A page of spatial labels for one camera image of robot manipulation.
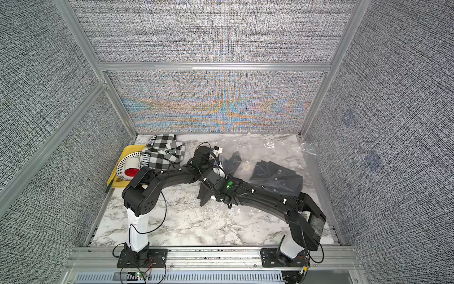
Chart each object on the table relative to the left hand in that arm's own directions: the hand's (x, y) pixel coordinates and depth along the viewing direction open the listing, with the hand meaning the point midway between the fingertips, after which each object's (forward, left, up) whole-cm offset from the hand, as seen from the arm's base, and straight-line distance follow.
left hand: (239, 164), depth 87 cm
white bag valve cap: (+8, -5, -14) cm, 17 cm away
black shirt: (-4, -24, -11) cm, 27 cm away
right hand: (-6, +10, +1) cm, 12 cm away
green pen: (-2, +69, -13) cm, 70 cm away
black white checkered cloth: (+20, +45, -11) cm, 50 cm away
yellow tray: (+24, +68, -15) cm, 74 cm away
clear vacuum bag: (+11, -27, -15) cm, 33 cm away
